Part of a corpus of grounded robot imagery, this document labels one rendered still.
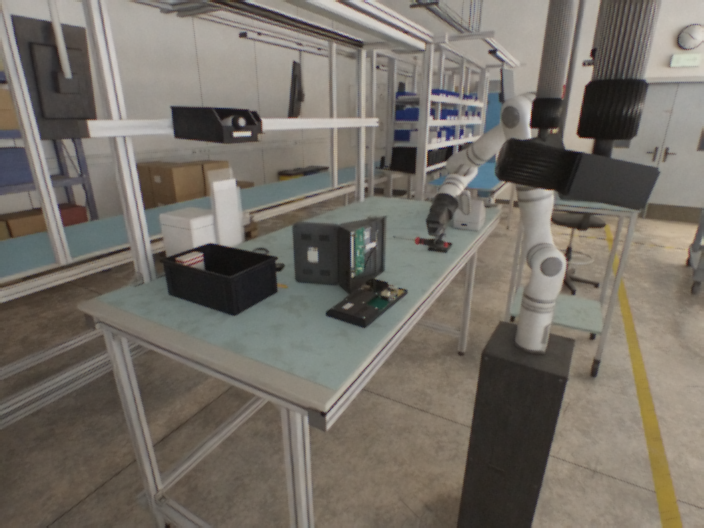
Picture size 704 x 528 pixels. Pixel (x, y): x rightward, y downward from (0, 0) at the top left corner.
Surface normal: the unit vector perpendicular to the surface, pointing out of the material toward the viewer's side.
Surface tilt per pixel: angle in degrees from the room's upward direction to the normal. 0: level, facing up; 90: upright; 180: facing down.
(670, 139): 90
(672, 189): 90
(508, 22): 90
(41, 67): 97
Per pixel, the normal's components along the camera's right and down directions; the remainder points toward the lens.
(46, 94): 0.88, 0.28
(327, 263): -0.19, 0.34
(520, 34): -0.49, 0.31
